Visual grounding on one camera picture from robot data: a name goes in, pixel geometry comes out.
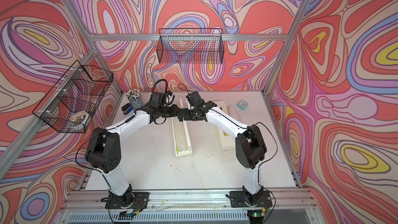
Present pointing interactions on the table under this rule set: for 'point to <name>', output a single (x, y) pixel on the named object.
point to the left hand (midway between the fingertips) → (183, 111)
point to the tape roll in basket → (80, 116)
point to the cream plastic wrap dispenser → (182, 145)
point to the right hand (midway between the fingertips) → (186, 119)
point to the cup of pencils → (134, 96)
